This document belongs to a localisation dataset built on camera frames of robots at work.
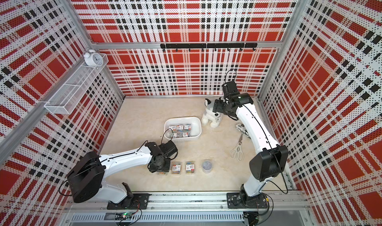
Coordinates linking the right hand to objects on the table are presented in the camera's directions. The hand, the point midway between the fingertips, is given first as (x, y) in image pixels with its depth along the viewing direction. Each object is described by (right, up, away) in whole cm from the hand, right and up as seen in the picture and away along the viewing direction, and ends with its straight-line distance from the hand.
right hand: (223, 109), depth 81 cm
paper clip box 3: (-22, -17, +15) cm, 32 cm away
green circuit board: (-49, -52, -11) cm, 72 cm away
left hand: (-33, -34, +2) cm, 47 cm away
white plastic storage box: (-16, -13, +21) cm, 29 cm away
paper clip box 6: (-22, -12, +19) cm, 31 cm away
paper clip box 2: (-34, -35, -1) cm, 49 cm away
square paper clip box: (-19, -33, +2) cm, 38 cm away
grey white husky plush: (-7, -4, +16) cm, 18 cm away
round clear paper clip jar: (-9, -32, +1) cm, 34 cm away
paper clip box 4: (-32, -13, +18) cm, 39 cm away
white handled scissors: (+10, -26, +10) cm, 30 cm away
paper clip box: (-27, -33, +2) cm, 43 cm away
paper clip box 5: (-27, -13, +18) cm, 35 cm away
